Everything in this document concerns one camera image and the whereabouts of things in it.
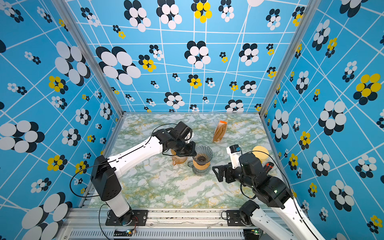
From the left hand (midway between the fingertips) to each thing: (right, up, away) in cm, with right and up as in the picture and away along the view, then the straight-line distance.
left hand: (199, 154), depth 78 cm
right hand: (+10, -4, -10) cm, 15 cm away
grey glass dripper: (+3, -1, +3) cm, 4 cm away
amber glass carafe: (-14, -6, +16) cm, 22 cm away
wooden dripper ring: (+1, -8, +3) cm, 8 cm away
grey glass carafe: (-1, -12, +7) cm, 14 cm away
